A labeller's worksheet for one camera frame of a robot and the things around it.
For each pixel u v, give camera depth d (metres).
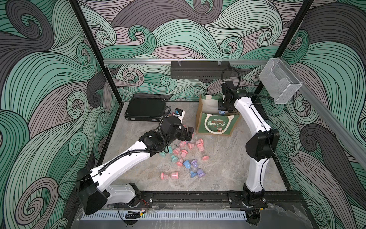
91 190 0.37
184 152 0.88
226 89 0.70
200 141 0.93
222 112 0.93
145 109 1.11
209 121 0.90
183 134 0.63
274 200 0.75
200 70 0.96
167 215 0.70
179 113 0.62
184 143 0.92
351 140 0.52
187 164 0.84
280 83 0.75
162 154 0.87
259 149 0.52
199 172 0.81
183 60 0.95
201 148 0.91
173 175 0.79
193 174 0.79
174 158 0.85
